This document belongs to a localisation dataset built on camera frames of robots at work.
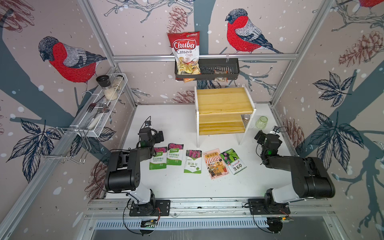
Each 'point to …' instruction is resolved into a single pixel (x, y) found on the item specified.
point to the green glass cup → (261, 123)
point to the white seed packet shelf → (232, 160)
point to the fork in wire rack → (92, 106)
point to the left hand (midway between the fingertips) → (156, 129)
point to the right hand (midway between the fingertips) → (266, 132)
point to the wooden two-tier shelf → (223, 111)
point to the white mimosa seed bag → (193, 161)
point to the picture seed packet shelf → (215, 163)
